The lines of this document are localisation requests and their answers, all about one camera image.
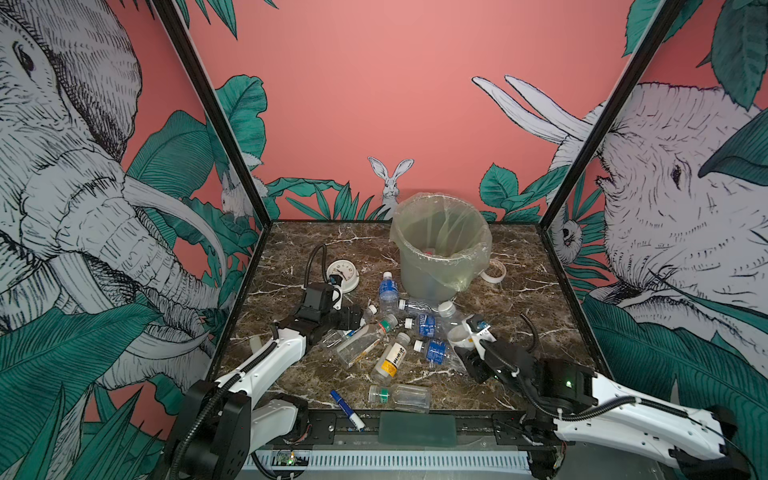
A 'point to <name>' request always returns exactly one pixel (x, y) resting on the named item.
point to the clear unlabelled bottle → (420, 307)
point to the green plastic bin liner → (444, 242)
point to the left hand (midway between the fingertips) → (350, 305)
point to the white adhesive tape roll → (493, 279)
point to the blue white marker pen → (349, 411)
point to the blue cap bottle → (388, 295)
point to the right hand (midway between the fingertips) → (460, 343)
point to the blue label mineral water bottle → (437, 352)
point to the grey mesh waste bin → (444, 243)
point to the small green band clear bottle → (413, 398)
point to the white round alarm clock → (348, 272)
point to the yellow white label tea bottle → (387, 369)
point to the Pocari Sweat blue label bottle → (427, 322)
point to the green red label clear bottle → (361, 345)
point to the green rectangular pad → (417, 429)
